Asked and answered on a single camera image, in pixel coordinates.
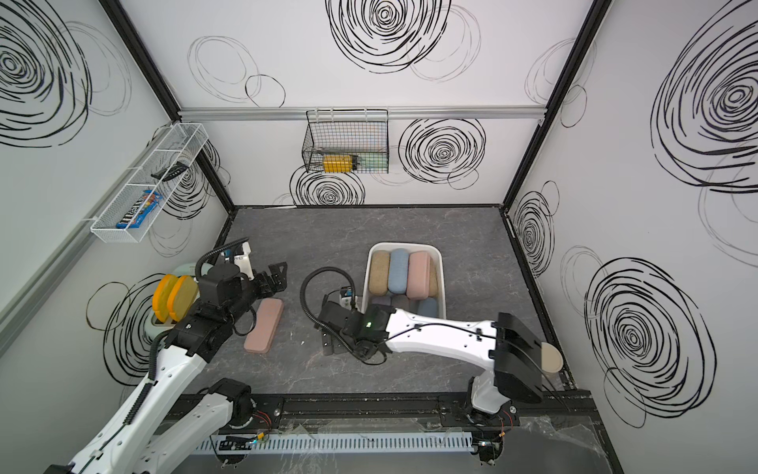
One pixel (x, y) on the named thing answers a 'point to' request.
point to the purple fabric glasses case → (381, 300)
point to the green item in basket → (373, 162)
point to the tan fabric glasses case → (379, 272)
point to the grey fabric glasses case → (402, 301)
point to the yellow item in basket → (341, 163)
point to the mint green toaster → (156, 329)
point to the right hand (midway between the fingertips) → (340, 338)
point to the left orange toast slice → (161, 296)
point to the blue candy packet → (151, 202)
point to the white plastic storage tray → (431, 248)
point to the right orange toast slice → (181, 295)
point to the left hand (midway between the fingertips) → (271, 267)
